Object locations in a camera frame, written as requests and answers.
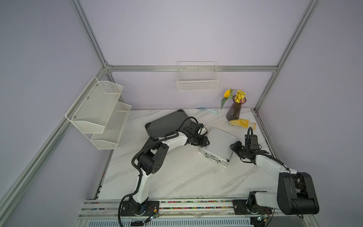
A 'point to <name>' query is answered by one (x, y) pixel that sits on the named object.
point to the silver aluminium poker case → (219, 149)
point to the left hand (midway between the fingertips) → (206, 145)
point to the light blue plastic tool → (213, 111)
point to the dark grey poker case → (171, 123)
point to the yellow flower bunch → (240, 97)
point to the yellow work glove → (243, 123)
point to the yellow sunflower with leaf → (227, 94)
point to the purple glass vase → (233, 112)
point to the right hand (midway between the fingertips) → (232, 148)
